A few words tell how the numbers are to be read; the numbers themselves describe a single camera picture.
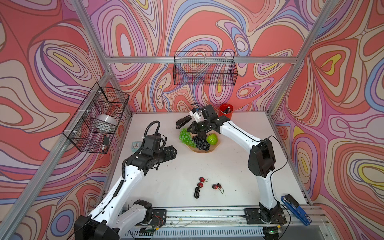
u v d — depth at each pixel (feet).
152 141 1.92
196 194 2.58
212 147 3.22
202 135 3.25
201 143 3.07
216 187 2.69
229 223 2.39
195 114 2.70
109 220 1.27
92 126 2.42
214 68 3.15
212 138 3.06
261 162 1.72
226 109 3.53
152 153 1.89
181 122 3.62
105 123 2.30
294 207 2.43
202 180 2.76
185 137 2.96
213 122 2.27
